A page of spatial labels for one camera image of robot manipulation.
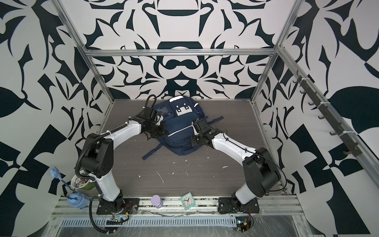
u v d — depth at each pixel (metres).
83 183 0.72
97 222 0.70
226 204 0.74
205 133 0.67
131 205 0.74
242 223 0.71
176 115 0.99
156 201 0.69
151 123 0.80
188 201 0.74
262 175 0.44
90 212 0.70
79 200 0.70
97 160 0.48
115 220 0.73
